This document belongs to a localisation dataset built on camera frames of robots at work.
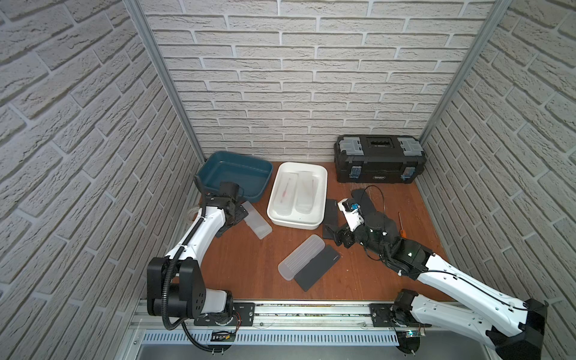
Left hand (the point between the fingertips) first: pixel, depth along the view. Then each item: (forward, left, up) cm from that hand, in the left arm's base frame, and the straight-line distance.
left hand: (235, 215), depth 86 cm
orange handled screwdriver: (-3, -69, -8) cm, 70 cm away
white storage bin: (+3, -25, -10) cm, 27 cm away
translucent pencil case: (+15, -20, -5) cm, 25 cm away
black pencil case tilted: (+14, -54, -7) cm, 56 cm away
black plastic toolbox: (+27, -62, +6) cm, 68 cm away
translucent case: (+17, -28, -8) cm, 34 cm away
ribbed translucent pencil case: (-17, -21, -10) cm, 29 cm away
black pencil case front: (-18, -31, -10) cm, 37 cm away
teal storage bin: (+33, -1, -12) cm, 35 cm away
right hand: (-8, -37, +12) cm, 40 cm away
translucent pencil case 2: (+3, -7, -10) cm, 12 cm away
